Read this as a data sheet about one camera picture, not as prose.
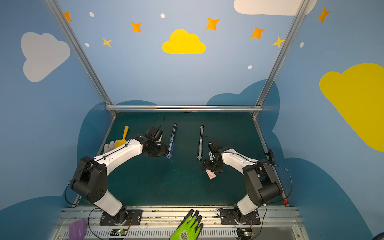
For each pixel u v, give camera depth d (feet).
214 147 2.46
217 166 2.52
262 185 1.48
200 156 3.14
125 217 2.36
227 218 2.44
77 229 2.31
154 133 2.35
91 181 1.47
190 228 2.31
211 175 2.90
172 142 3.34
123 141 3.42
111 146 3.32
